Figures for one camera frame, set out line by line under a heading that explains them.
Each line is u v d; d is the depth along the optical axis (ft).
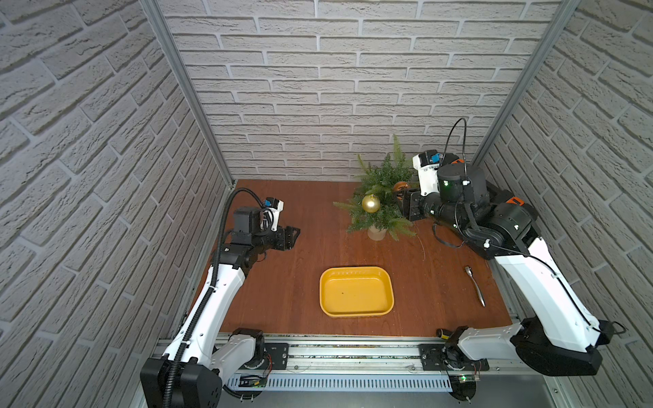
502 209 1.35
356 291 2.82
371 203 2.40
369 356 2.48
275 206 2.22
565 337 1.23
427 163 1.61
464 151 3.62
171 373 1.19
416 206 1.70
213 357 1.63
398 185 1.98
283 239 2.19
